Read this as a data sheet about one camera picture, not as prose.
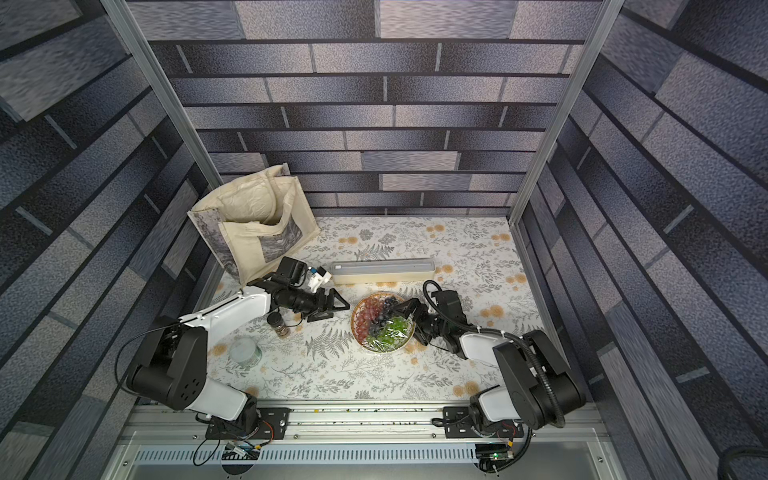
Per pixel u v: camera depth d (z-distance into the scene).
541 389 0.40
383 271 1.03
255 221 0.83
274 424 0.73
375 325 0.86
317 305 0.76
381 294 0.95
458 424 0.73
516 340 0.48
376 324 0.86
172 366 0.44
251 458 0.71
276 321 0.81
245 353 0.79
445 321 0.71
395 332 0.85
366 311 0.89
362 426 0.75
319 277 0.83
